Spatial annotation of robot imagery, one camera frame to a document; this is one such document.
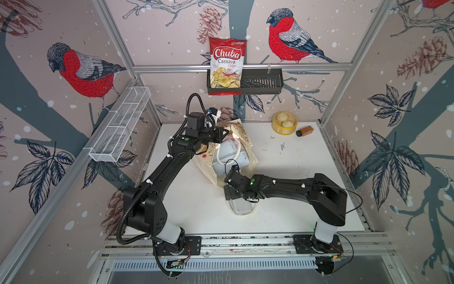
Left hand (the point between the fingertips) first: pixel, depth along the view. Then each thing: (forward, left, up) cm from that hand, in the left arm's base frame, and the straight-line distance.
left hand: (231, 128), depth 78 cm
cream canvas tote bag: (-3, -3, -15) cm, 16 cm away
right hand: (-19, -1, -26) cm, 32 cm away
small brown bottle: (+21, -47, -26) cm, 58 cm away
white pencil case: (-27, -5, -25) cm, 37 cm away
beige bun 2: (+25, -36, -23) cm, 49 cm away
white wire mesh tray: (-12, +50, +1) cm, 52 cm away
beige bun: (+32, -34, -23) cm, 52 cm away
